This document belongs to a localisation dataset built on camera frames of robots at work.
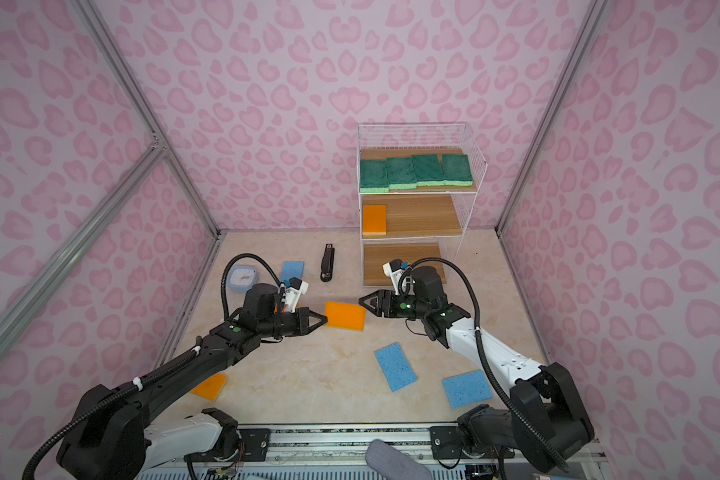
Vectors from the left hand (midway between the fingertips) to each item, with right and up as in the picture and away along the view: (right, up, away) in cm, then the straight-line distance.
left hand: (328, 316), depth 79 cm
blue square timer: (-34, +8, +25) cm, 43 cm away
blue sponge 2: (+18, -15, +6) cm, 25 cm away
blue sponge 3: (+37, -20, +2) cm, 42 cm away
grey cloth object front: (+17, -32, -10) cm, 37 cm away
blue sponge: (-17, +11, +29) cm, 35 cm away
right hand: (+11, +4, -2) cm, 12 cm away
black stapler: (-5, +13, +31) cm, 34 cm away
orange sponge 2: (+4, 0, +1) cm, 5 cm away
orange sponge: (+12, +27, +10) cm, 31 cm away
